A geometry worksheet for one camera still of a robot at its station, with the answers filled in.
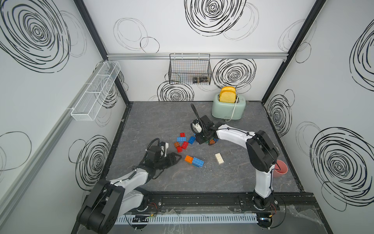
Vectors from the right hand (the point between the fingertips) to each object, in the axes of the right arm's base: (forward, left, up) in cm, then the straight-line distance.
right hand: (199, 138), depth 94 cm
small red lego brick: (+5, +12, -5) cm, 14 cm away
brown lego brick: (-4, +15, -2) cm, 15 cm away
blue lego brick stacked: (0, +5, -3) cm, 6 cm away
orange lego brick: (-15, +6, +2) cm, 17 cm away
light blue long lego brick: (0, +12, -2) cm, 12 cm away
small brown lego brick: (-7, -7, +7) cm, 12 cm away
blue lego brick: (-18, +1, +3) cm, 18 cm away
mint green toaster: (+19, -18, +6) cm, 27 cm away
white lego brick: (-13, -13, -3) cm, 18 cm away
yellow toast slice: (+24, -19, +16) cm, 34 cm away
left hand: (-15, +12, +1) cm, 19 cm away
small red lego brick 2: (-7, +12, -3) cm, 15 cm away
